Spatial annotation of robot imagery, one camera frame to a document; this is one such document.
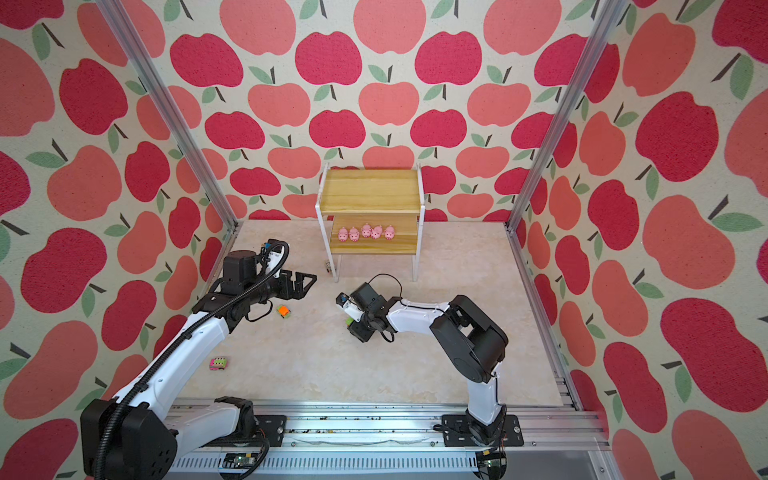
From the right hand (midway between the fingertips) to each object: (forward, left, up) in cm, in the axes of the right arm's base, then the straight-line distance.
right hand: (362, 321), depth 93 cm
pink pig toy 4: (+22, -2, +18) cm, 29 cm away
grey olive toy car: (+20, +16, 0) cm, 25 cm away
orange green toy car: (0, +25, +3) cm, 25 cm away
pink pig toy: (+21, +8, +18) cm, 28 cm away
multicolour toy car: (-5, +3, +8) cm, 10 cm away
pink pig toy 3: (+23, +1, +18) cm, 29 cm away
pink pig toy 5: (+23, -6, +18) cm, 30 cm away
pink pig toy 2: (+21, +5, +18) cm, 28 cm away
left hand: (+2, +14, +20) cm, 25 cm away
